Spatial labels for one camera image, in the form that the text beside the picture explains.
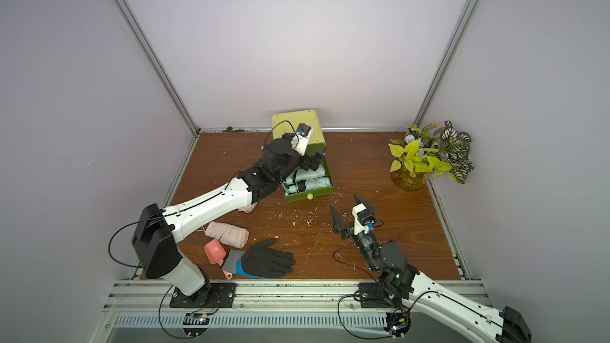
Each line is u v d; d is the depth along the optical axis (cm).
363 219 56
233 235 82
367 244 61
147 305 73
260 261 79
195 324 71
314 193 86
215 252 81
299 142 64
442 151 84
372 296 73
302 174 88
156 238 42
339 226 62
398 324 70
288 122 57
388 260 53
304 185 85
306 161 68
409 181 93
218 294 73
